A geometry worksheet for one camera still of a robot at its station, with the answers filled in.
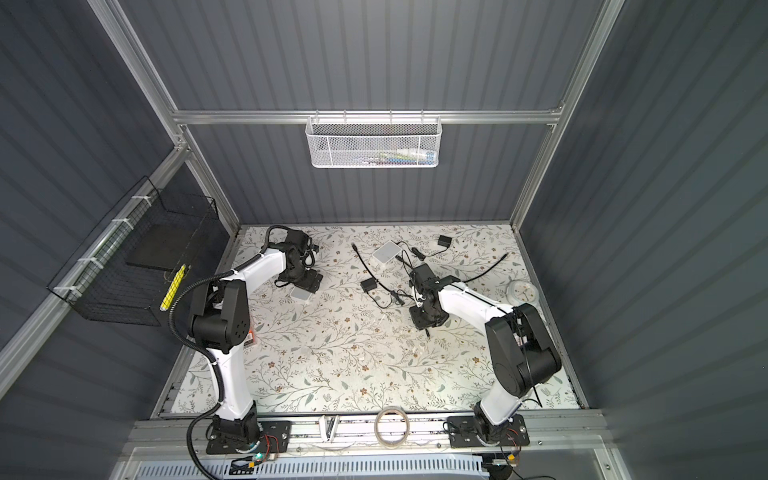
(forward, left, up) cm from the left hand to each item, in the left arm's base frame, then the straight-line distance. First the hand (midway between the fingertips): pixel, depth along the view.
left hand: (303, 281), depth 100 cm
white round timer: (-9, -72, +1) cm, 73 cm away
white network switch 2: (-7, -1, +3) cm, 8 cm away
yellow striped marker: (-18, +23, +24) cm, 38 cm away
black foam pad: (-4, +31, +25) cm, 40 cm away
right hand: (-17, -40, -1) cm, 43 cm away
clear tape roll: (-48, -26, -3) cm, 55 cm away
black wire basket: (-12, +36, +25) cm, 45 cm away
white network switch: (+14, -29, -2) cm, 32 cm away
